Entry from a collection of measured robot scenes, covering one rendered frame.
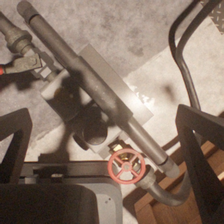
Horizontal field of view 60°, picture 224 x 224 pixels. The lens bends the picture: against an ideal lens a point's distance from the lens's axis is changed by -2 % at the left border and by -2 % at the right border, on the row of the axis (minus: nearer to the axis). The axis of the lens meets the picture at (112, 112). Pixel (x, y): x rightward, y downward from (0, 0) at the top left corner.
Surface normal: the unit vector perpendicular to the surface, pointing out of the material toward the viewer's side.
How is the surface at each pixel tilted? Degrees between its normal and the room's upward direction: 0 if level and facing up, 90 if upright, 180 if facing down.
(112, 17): 0
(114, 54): 0
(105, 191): 43
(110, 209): 0
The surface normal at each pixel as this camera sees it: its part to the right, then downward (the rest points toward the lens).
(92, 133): 0.00, 0.09
